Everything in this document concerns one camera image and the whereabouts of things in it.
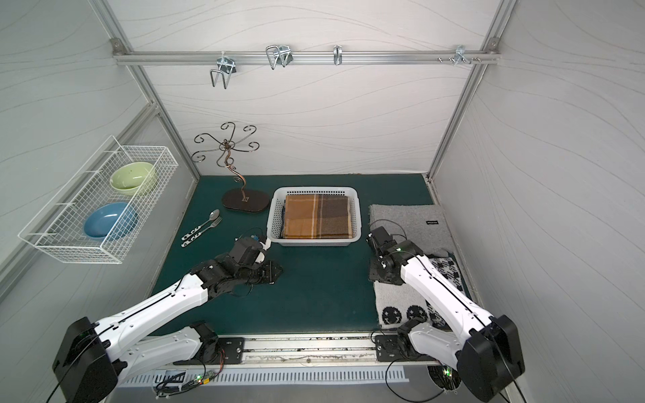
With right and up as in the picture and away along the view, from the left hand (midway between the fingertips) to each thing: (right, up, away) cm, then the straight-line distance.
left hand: (282, 273), depth 79 cm
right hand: (+32, -1, +2) cm, 32 cm away
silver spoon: (-34, +16, +26) cm, 46 cm away
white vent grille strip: (-4, -27, -9) cm, 29 cm away
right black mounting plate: (+33, -21, -5) cm, 39 cm away
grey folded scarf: (+52, +13, +20) cm, 57 cm away
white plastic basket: (-6, +19, +18) cm, 27 cm away
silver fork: (-33, +13, +25) cm, 44 cm away
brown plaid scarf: (+10, +16, +20) cm, 27 cm away
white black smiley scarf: (+36, -10, +1) cm, 38 cm away
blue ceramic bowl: (-44, +18, -12) cm, 49 cm away
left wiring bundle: (-30, -29, -9) cm, 42 cm away
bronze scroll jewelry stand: (-27, +23, +30) cm, 46 cm away
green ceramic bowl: (-43, +30, -5) cm, 53 cm away
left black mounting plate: (-15, -22, -4) cm, 27 cm away
